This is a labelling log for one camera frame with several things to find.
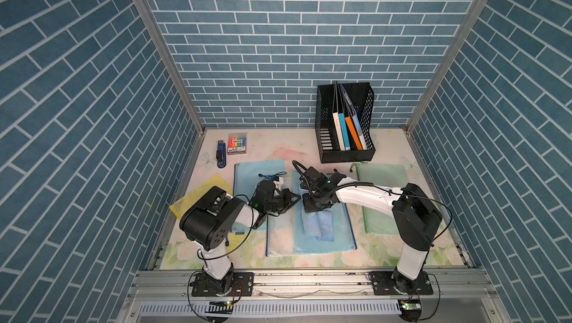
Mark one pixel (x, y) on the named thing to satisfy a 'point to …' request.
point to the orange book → (353, 133)
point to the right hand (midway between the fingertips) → (308, 207)
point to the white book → (339, 131)
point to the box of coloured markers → (237, 144)
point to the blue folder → (354, 114)
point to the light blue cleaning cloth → (319, 224)
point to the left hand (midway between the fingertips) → (306, 199)
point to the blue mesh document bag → (246, 176)
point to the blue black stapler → (221, 154)
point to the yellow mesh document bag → (215, 181)
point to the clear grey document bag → (280, 229)
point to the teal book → (344, 133)
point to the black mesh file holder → (361, 95)
